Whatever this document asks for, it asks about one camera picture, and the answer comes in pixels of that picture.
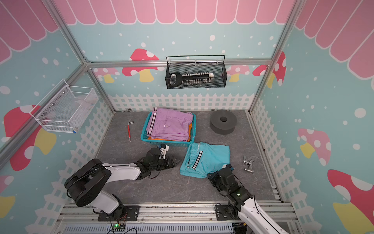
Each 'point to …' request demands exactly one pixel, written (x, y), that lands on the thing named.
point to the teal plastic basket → (144, 138)
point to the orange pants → (187, 139)
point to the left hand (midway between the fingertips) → (177, 164)
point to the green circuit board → (118, 227)
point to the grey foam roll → (222, 122)
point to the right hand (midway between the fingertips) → (206, 174)
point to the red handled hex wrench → (129, 129)
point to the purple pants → (169, 125)
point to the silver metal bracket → (250, 169)
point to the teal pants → (201, 159)
